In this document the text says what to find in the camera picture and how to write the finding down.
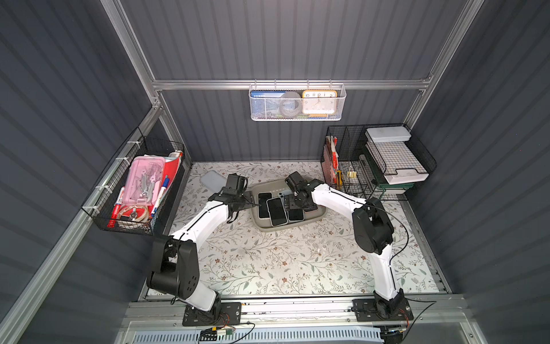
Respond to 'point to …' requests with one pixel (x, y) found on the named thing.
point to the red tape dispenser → (136, 213)
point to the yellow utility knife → (339, 183)
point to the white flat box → (389, 134)
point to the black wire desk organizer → (362, 175)
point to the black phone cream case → (263, 211)
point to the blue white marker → (160, 195)
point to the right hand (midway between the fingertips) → (299, 202)
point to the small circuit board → (210, 334)
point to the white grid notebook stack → (399, 161)
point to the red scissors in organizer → (334, 155)
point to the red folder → (170, 167)
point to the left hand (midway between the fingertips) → (246, 200)
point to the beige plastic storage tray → (275, 186)
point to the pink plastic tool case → (144, 180)
